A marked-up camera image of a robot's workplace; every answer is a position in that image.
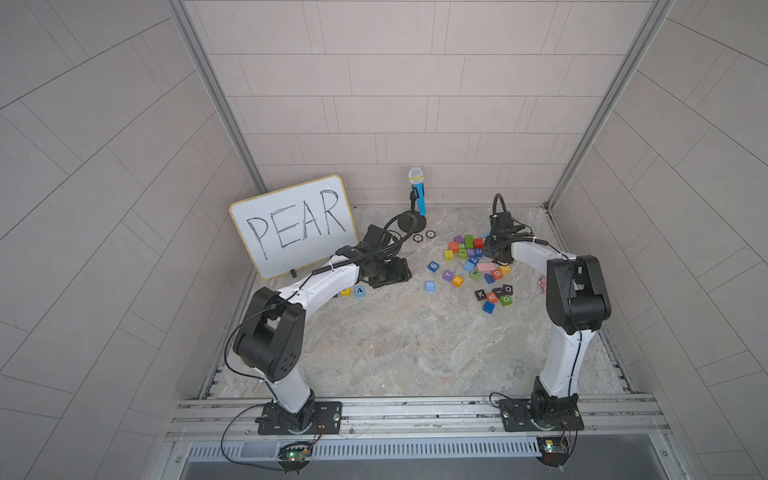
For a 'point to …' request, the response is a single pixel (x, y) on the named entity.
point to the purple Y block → (447, 275)
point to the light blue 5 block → (430, 285)
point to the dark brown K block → (480, 294)
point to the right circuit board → (555, 451)
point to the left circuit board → (295, 456)
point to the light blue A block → (360, 291)
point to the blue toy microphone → (416, 176)
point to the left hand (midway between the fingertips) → (408, 274)
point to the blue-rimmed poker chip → (430, 234)
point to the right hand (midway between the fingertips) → (491, 246)
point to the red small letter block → (492, 297)
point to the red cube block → (478, 243)
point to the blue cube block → (488, 307)
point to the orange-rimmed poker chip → (418, 238)
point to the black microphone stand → (412, 222)
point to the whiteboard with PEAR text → (293, 227)
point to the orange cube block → (458, 281)
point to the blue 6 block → (433, 266)
